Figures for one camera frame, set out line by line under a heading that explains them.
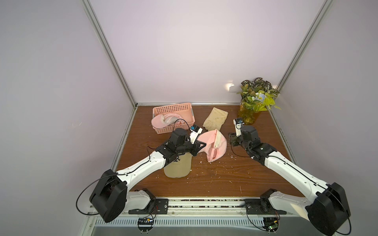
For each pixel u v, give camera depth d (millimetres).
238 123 697
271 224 707
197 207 747
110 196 404
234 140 726
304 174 449
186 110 1133
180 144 624
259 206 711
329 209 383
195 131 688
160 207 730
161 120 1060
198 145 684
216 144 778
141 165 492
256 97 921
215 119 1101
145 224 722
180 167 853
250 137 588
